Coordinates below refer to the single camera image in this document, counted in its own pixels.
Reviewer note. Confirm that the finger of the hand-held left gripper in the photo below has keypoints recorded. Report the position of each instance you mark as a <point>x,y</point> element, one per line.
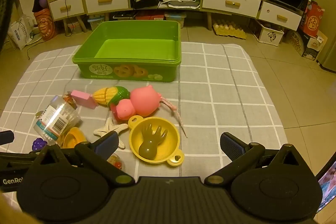
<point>6,138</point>
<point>18,157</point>

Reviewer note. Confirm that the white plastic bag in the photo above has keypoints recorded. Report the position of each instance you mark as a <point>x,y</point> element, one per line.
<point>21,32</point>

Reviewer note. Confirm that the grey refrigerator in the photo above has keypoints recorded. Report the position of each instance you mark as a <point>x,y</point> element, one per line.
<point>329,29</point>

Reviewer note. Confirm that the red gift box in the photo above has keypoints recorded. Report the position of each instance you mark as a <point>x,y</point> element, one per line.
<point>312,19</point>

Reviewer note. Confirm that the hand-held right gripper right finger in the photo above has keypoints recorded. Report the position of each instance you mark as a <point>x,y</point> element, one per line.
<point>231,145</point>

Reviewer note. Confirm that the green plastic box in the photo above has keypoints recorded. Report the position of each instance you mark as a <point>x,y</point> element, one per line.
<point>131,74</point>

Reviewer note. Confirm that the clear storage box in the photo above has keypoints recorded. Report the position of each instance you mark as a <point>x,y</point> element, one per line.
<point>175,19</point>

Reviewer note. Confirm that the purple ball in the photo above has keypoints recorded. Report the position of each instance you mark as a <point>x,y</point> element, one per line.
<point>43,0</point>

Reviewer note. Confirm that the pink toy block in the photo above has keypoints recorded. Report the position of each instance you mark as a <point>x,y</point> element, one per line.
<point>81,98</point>

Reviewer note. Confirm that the purple toy grapes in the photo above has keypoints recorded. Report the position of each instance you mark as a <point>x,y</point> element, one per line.
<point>39,145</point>

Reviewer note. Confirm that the white cutout crate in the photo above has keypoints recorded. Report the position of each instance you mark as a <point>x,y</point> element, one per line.
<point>270,35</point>

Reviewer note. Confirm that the yellow toy bowl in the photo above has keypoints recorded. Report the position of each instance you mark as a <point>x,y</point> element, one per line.
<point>168,145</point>

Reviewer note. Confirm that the small brown toy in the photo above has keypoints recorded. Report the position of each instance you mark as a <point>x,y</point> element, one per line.
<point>70,101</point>

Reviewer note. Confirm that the printed cardboard box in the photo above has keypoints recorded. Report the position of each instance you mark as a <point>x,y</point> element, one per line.
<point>309,45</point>

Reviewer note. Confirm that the brown hand-shaped toy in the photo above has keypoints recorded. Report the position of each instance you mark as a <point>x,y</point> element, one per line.
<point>148,149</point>

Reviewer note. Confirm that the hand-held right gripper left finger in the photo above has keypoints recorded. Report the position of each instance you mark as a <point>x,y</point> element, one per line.
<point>109,141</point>

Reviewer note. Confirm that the egg tray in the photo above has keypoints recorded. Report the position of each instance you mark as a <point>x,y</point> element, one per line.
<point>229,29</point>

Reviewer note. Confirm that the white starfish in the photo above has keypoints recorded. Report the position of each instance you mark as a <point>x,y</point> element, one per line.
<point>109,129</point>

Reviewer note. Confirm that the toy corn cob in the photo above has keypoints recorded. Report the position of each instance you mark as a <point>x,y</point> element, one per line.
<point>103,95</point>

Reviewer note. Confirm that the colourful screen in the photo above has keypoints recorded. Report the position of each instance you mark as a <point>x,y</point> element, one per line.
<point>328,184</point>

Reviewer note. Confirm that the orange toy plate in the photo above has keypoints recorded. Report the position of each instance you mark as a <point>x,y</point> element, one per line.
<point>73,137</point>

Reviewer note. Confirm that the blue-lidded storage box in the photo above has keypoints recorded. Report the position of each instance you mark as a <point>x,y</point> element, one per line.
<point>95,24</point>

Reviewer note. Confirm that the pink clear capsule ball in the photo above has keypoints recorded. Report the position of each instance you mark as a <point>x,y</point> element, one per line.
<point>116,161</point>

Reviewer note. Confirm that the clear plastic jar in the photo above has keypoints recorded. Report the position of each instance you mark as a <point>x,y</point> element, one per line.
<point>52,121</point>

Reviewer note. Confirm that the red printed bucket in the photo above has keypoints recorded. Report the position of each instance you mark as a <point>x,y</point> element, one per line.
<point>45,26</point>

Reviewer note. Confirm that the grey checkered blanket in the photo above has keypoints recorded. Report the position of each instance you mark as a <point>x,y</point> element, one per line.
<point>210,95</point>

